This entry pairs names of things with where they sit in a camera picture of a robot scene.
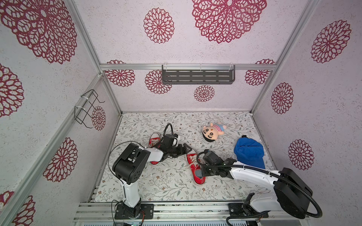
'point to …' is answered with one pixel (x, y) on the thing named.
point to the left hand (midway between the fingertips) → (188, 151)
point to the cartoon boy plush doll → (210, 133)
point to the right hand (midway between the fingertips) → (200, 169)
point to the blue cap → (250, 152)
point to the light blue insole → (198, 173)
